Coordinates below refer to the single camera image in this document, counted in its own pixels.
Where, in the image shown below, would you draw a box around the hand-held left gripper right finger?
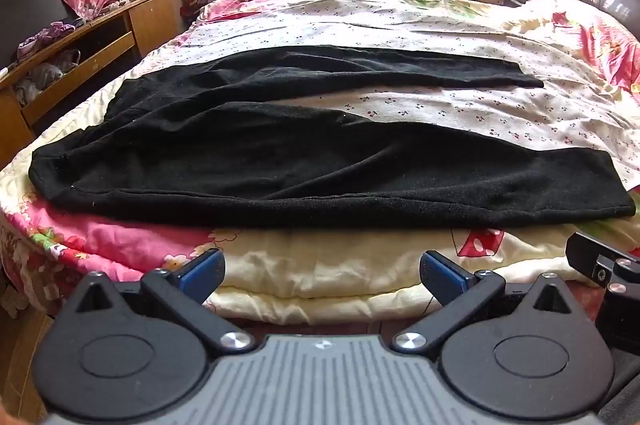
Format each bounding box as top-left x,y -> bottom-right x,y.
391,250 -> 583,354

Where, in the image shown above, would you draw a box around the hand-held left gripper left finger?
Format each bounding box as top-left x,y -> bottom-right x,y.
61,249 -> 257,354

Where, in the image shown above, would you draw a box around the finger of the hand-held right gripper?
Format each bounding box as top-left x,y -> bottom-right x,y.
566,232 -> 640,351

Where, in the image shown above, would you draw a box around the black pants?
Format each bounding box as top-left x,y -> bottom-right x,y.
27,45 -> 638,233

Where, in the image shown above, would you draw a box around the cream pink floral quilt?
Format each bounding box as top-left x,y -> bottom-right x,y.
0,0 -> 640,326

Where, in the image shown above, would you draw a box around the grey clothes pile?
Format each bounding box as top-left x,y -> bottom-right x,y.
12,50 -> 83,106

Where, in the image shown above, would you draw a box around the cherry print bed sheet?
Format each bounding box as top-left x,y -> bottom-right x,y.
107,0 -> 640,190

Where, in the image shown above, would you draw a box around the wooden cabinet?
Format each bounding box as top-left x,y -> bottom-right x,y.
0,0 -> 178,156

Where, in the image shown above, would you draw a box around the purple cloth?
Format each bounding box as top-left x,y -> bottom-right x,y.
17,21 -> 76,60

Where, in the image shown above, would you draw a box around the black television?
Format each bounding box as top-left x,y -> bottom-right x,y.
0,0 -> 73,66

